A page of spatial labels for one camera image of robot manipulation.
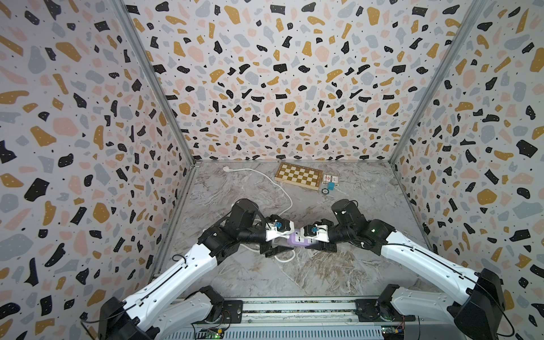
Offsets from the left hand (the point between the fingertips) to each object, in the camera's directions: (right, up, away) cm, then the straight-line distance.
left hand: (291, 234), depth 69 cm
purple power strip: (+2, -2, 0) cm, 2 cm away
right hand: (+6, -2, +5) cm, 8 cm away
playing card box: (+21, +18, +44) cm, 52 cm away
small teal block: (+22, +15, +43) cm, 50 cm away
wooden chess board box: (+9, +19, +44) cm, 49 cm away
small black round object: (+19, +12, +41) cm, 46 cm away
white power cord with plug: (-34, +23, +48) cm, 63 cm away
